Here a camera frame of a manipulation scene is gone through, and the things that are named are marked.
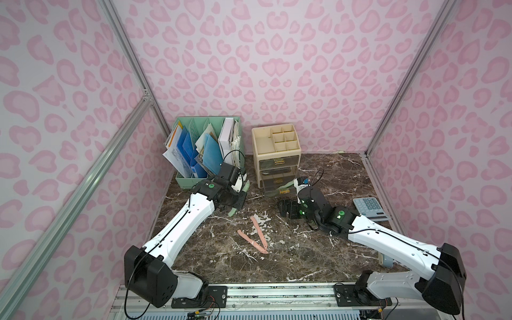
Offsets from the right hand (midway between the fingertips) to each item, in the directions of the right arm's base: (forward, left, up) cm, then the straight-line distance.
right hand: (284, 203), depth 77 cm
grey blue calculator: (+9, -42, -19) cm, 47 cm away
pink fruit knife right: (-9, +8, -19) cm, 22 cm away
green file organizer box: (+43, +43, +3) cm, 61 cm away
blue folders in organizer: (+23, +34, 0) cm, 41 cm away
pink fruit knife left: (-10, +11, -19) cm, 24 cm away
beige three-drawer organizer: (+22, +3, +4) cm, 23 cm away
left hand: (+4, +17, -1) cm, 18 cm away
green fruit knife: (+7, +16, -1) cm, 17 cm away
